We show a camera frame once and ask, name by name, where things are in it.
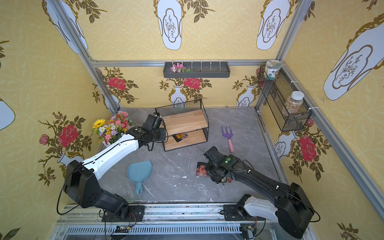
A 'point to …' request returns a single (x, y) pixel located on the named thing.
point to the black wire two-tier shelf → (186, 124)
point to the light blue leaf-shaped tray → (139, 172)
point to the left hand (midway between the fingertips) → (157, 132)
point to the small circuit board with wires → (122, 229)
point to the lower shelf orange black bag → (178, 137)
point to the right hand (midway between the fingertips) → (206, 168)
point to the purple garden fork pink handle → (229, 135)
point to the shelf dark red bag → (201, 171)
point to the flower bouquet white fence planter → (110, 129)
